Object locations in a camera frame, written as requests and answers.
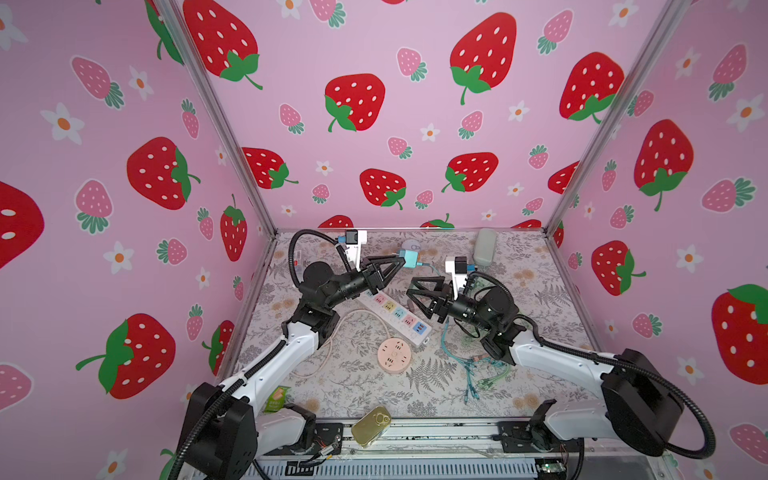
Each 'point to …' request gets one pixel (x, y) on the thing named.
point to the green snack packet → (276, 399)
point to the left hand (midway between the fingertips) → (402, 263)
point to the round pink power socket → (394, 355)
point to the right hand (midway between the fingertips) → (411, 287)
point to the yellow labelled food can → (411, 245)
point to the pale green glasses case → (485, 247)
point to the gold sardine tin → (371, 425)
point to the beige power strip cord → (334, 333)
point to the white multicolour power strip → (410, 325)
